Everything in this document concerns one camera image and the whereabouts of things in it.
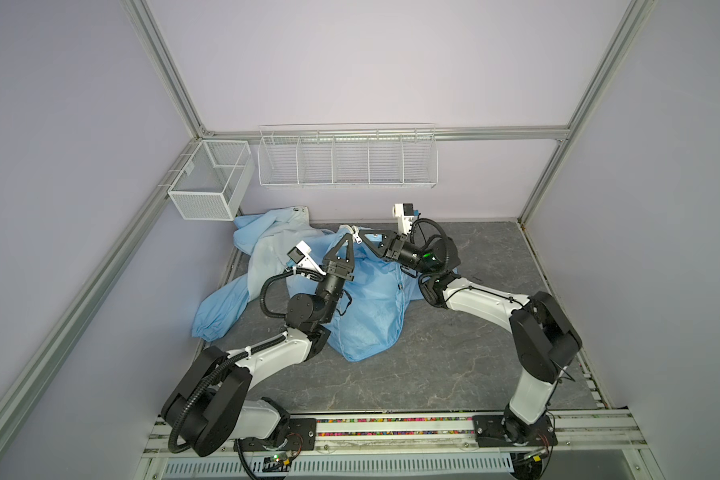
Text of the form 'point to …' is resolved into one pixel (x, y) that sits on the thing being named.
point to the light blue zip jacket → (360, 317)
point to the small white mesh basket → (213, 182)
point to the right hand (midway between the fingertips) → (358, 238)
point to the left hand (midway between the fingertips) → (357, 239)
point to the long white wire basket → (397, 155)
